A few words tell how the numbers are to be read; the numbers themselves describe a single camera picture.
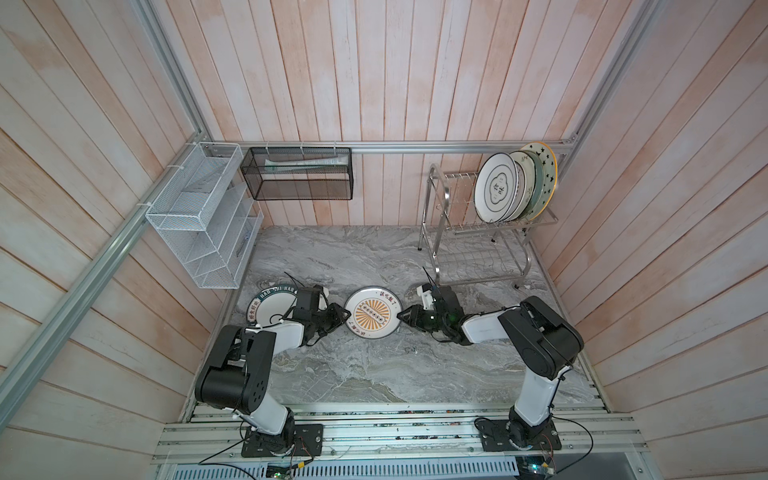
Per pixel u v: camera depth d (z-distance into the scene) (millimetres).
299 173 1040
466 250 1071
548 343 497
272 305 997
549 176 751
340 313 837
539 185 732
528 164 764
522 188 747
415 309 858
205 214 730
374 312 962
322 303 787
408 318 879
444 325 768
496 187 836
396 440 746
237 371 464
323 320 816
